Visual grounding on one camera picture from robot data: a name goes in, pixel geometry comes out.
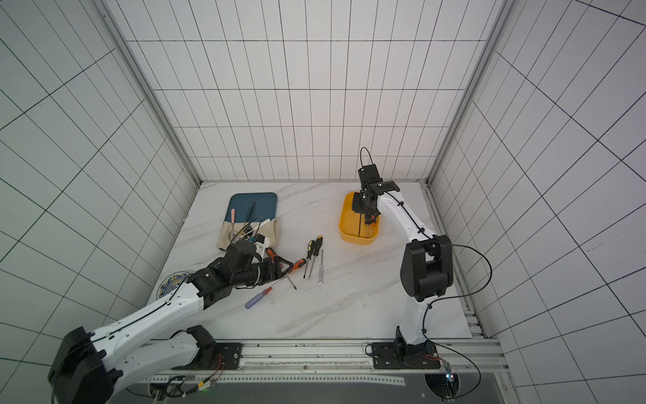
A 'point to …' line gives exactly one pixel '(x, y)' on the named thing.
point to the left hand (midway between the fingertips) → (283, 273)
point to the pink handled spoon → (232, 234)
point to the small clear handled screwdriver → (321, 269)
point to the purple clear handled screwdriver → (261, 295)
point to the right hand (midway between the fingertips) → (351, 205)
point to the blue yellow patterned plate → (170, 282)
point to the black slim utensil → (249, 218)
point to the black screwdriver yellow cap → (318, 249)
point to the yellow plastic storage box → (352, 225)
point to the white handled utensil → (260, 225)
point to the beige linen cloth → (270, 230)
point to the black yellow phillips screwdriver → (310, 251)
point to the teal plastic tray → (266, 207)
